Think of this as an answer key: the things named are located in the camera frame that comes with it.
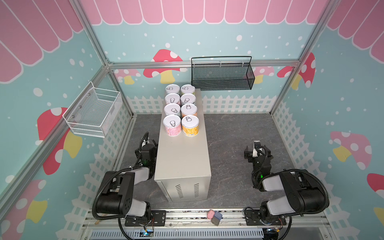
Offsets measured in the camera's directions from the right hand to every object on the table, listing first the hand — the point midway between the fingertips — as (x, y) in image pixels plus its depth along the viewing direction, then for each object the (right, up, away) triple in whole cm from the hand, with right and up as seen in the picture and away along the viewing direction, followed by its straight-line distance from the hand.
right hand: (256, 145), depth 89 cm
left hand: (-66, -2, +4) cm, 66 cm away
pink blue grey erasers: (-26, -34, -15) cm, 46 cm away
